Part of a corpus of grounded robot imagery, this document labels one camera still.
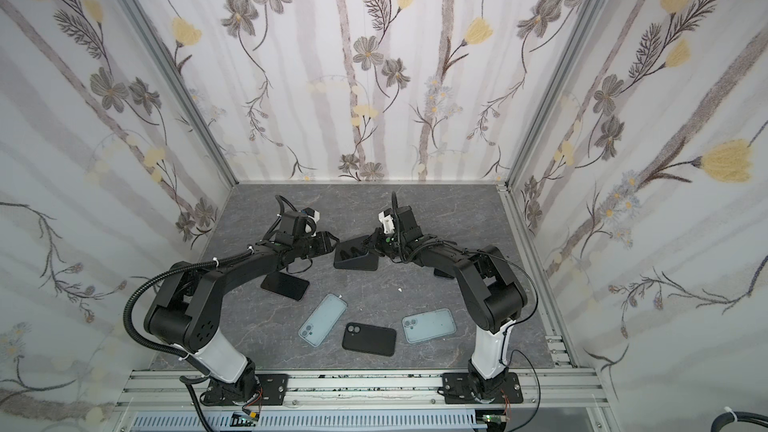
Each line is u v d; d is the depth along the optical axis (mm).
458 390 733
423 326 854
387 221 881
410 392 748
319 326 843
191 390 695
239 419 727
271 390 734
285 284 907
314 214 883
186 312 464
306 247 799
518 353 762
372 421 702
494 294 498
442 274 933
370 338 844
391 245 811
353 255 958
